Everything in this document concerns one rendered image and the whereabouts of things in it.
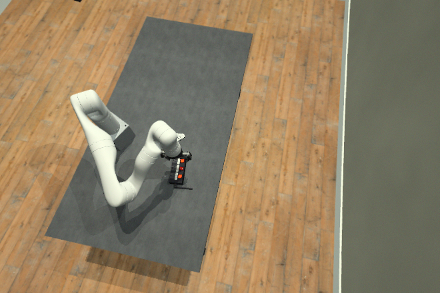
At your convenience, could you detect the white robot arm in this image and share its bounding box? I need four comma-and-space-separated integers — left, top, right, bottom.
70, 90, 185, 207

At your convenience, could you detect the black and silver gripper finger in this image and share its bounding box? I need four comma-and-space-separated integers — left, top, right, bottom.
161, 149, 170, 160
179, 151, 192, 162

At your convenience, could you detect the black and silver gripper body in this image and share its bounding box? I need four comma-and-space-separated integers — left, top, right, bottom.
167, 149, 184, 159

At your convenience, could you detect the black power strip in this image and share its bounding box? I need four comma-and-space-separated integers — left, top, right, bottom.
169, 158, 192, 190

